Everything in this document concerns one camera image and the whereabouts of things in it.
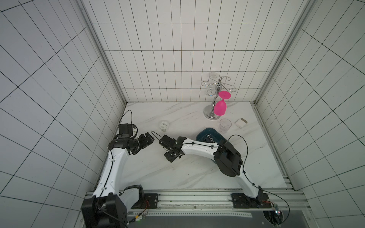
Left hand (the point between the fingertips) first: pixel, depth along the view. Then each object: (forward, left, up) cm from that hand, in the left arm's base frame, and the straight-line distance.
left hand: (147, 144), depth 80 cm
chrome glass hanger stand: (+35, -45, +16) cm, 60 cm away
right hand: (-3, -10, -14) cm, 17 cm away
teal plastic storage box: (+14, -40, -11) cm, 44 cm away
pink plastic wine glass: (+25, -45, +5) cm, 52 cm away
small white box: (+25, -65, -12) cm, 70 cm away
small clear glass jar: (+20, -6, -9) cm, 22 cm away
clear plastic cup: (+21, -51, -8) cm, 55 cm away
